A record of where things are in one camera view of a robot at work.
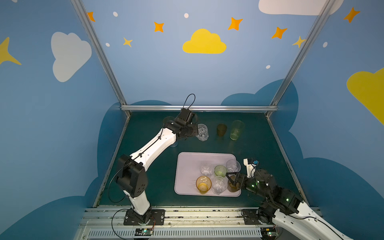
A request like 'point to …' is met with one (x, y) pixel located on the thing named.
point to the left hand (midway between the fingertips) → (198, 130)
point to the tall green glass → (237, 127)
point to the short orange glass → (203, 183)
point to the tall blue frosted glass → (174, 145)
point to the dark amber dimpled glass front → (233, 185)
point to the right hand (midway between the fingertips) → (232, 173)
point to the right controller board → (269, 233)
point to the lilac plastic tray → (187, 170)
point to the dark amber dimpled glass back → (221, 129)
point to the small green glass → (220, 170)
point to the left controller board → (143, 232)
